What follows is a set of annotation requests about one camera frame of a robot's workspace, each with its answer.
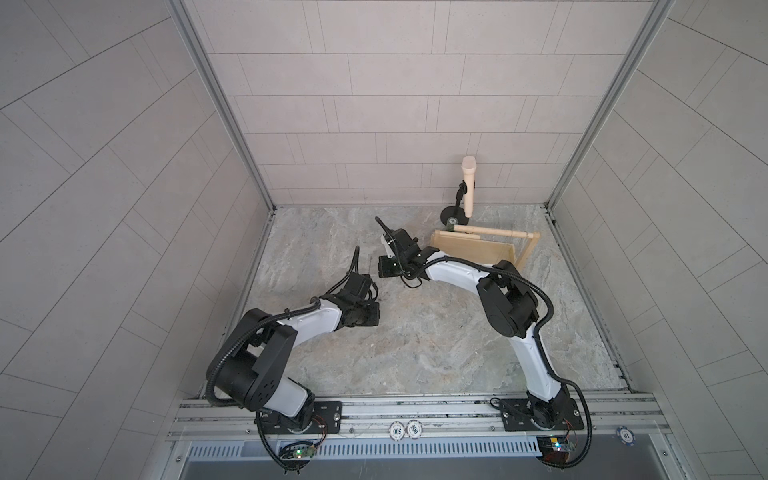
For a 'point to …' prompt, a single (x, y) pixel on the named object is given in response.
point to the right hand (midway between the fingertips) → (376, 268)
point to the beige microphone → (469, 165)
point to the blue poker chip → (626, 435)
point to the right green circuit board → (556, 449)
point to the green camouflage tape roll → (451, 222)
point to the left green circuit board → (304, 452)
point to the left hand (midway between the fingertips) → (381, 313)
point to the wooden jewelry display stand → (491, 245)
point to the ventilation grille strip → (254, 451)
